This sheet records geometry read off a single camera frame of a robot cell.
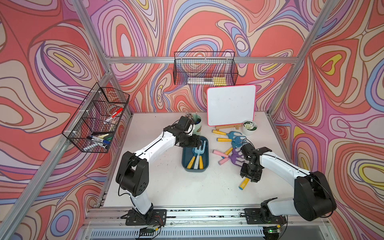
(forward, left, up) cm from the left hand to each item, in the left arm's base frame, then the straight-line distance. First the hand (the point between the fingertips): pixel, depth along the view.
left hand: (198, 143), depth 86 cm
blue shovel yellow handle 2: (+7, -25, -11) cm, 28 cm away
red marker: (+7, +45, +17) cm, 49 cm away
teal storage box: (0, +7, -12) cm, 14 cm away
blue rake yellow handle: (0, +2, -12) cm, 12 cm away
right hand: (-18, -28, -11) cm, 35 cm away
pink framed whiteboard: (+29, -23, +4) cm, 37 cm away
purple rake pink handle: (-2, -23, -11) cm, 26 cm away
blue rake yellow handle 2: (-19, -26, -13) cm, 34 cm away
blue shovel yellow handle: (+15, -23, -11) cm, 30 cm away
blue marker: (-9, +44, +15) cm, 48 cm away
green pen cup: (+19, 0, 0) cm, 19 cm away
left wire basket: (+3, +56, +12) cm, 57 cm away
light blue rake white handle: (+1, -1, -11) cm, 11 cm away
